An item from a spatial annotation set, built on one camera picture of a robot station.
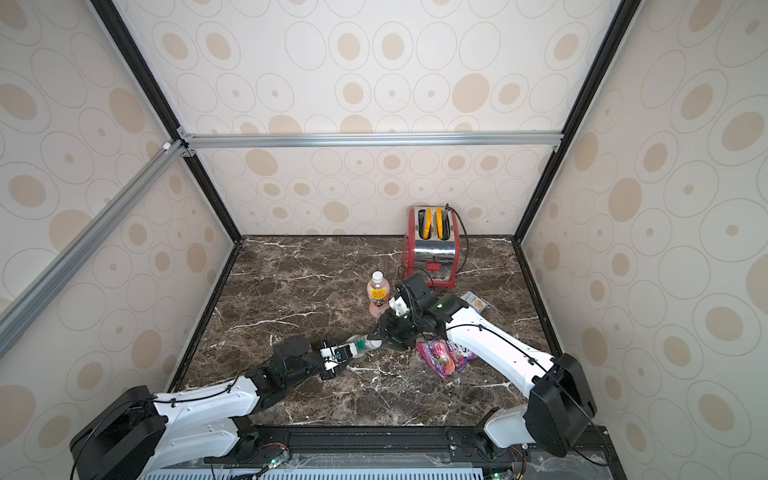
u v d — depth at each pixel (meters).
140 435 0.42
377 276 0.83
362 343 0.75
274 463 0.70
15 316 0.51
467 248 1.09
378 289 0.85
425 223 1.00
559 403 0.41
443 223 0.95
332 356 0.68
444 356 0.85
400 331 0.67
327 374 0.73
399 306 0.74
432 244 0.94
